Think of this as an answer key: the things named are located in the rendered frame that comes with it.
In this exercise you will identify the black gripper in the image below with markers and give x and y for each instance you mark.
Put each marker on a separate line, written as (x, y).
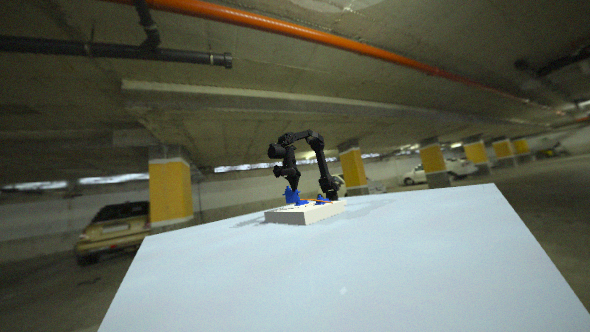
(292, 172)

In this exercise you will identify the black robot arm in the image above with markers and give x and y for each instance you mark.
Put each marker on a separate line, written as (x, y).
(279, 151)

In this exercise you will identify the white flat deck panel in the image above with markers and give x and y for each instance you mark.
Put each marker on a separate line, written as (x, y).
(304, 213)

